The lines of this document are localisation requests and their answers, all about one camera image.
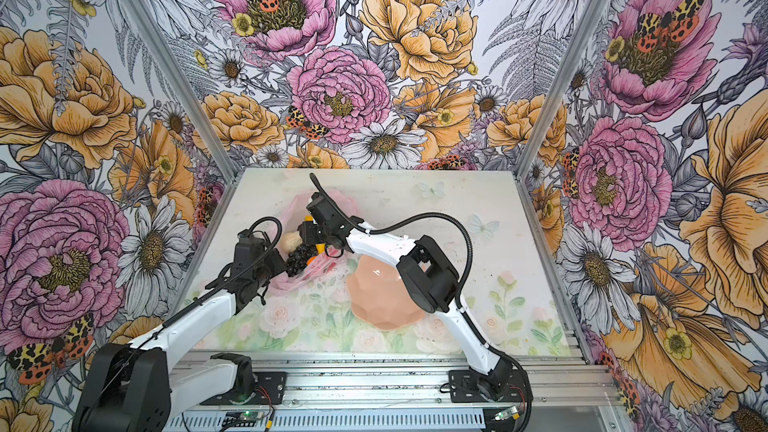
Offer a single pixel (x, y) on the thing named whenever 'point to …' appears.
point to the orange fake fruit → (311, 259)
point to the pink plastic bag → (289, 212)
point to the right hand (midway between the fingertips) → (307, 239)
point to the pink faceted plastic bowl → (378, 295)
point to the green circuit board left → (242, 419)
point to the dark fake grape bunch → (297, 259)
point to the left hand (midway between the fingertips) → (278, 265)
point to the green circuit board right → (510, 413)
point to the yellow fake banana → (320, 247)
